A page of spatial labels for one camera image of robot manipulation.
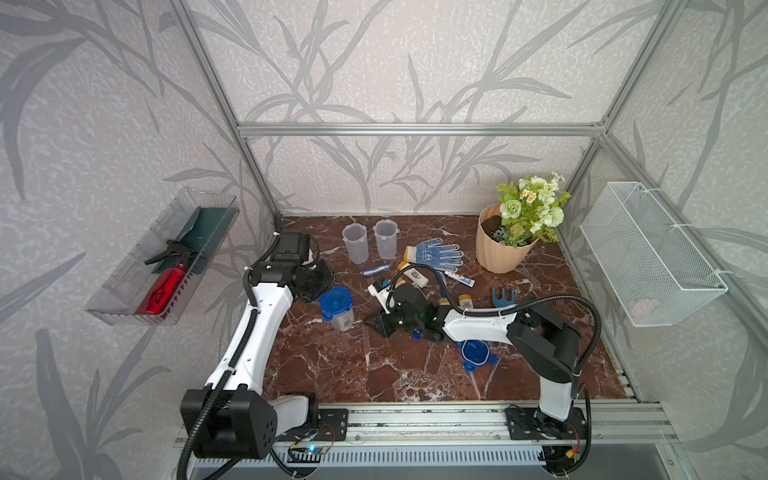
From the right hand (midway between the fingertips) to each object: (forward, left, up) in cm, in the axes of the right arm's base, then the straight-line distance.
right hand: (365, 317), depth 83 cm
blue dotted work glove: (+28, -27, -9) cm, 39 cm away
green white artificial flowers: (+26, -49, +18) cm, 58 cm away
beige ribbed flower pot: (+20, -40, +2) cm, 44 cm away
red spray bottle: (-6, +37, +27) cm, 46 cm away
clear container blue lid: (+26, +4, +5) cm, 27 cm away
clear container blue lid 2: (+29, -5, +3) cm, 30 cm away
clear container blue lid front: (+1, +7, +3) cm, 8 cm away
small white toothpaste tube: (+17, -32, -9) cm, 37 cm away
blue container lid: (-8, -32, -9) cm, 34 cm away
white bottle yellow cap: (+19, -14, -7) cm, 24 cm away
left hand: (+6, +7, +11) cm, 14 cm away
